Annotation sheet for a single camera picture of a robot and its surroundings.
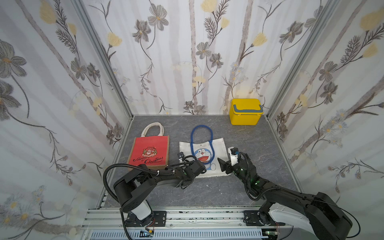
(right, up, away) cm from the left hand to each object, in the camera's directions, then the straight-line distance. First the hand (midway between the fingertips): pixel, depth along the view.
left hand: (195, 165), depth 91 cm
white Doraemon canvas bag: (+8, +7, +8) cm, 13 cm away
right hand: (+17, +8, -9) cm, 21 cm away
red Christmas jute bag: (-29, +7, +7) cm, 30 cm away
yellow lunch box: (+36, +35, +14) cm, 52 cm away
